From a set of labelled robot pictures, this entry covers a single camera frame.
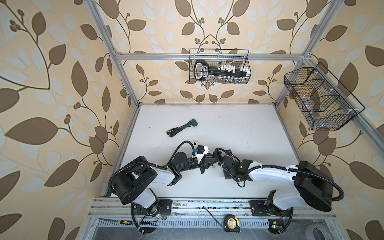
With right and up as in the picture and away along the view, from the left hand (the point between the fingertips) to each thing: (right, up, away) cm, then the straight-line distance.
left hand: (218, 158), depth 72 cm
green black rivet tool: (-29, +10, +30) cm, 43 cm away
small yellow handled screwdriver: (-47, -30, -2) cm, 56 cm away
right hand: (+8, -12, +14) cm, 20 cm away
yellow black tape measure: (+6, -29, -4) cm, 30 cm away
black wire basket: (+53, +27, +1) cm, 60 cm away
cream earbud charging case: (-12, +3, +24) cm, 27 cm away
